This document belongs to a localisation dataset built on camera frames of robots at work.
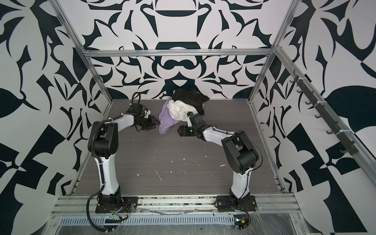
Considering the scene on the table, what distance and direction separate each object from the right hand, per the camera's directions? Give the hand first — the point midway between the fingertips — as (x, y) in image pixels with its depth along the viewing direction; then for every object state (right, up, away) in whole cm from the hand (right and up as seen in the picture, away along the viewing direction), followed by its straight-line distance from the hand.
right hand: (183, 129), depth 95 cm
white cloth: (-3, +13, +10) cm, 16 cm away
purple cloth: (-12, +5, +10) cm, 17 cm away
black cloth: (+5, +21, +12) cm, 25 cm away
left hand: (-17, +4, +7) cm, 19 cm away
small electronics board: (+28, -42, -24) cm, 56 cm away
